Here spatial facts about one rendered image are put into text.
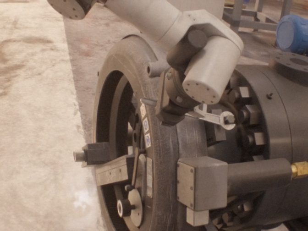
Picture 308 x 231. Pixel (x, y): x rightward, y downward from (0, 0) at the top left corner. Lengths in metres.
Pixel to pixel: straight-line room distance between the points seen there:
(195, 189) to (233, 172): 0.11
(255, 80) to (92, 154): 0.59
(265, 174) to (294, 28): 0.81
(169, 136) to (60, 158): 1.49
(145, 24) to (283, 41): 1.15
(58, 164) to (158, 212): 1.39
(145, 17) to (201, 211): 0.50
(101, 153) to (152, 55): 0.45
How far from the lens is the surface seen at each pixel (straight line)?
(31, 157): 2.49
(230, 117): 1.01
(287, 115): 1.35
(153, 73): 1.10
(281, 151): 1.31
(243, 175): 1.03
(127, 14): 0.68
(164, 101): 0.86
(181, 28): 0.69
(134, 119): 1.57
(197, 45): 0.70
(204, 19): 0.71
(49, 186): 2.26
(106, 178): 1.45
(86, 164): 1.48
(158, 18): 0.68
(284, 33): 1.78
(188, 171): 0.98
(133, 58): 1.21
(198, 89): 0.70
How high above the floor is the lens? 1.32
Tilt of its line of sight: 26 degrees down
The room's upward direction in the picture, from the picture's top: 8 degrees clockwise
